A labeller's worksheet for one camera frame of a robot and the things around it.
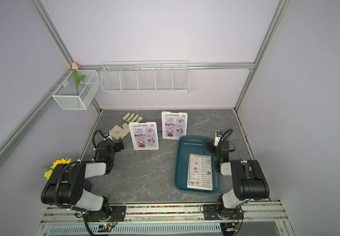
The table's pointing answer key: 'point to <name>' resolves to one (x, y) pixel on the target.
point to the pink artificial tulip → (78, 79)
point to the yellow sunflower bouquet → (47, 173)
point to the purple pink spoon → (159, 127)
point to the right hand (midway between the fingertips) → (216, 138)
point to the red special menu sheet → (145, 135)
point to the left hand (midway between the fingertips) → (113, 139)
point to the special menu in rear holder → (175, 125)
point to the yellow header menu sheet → (199, 174)
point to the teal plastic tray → (184, 146)
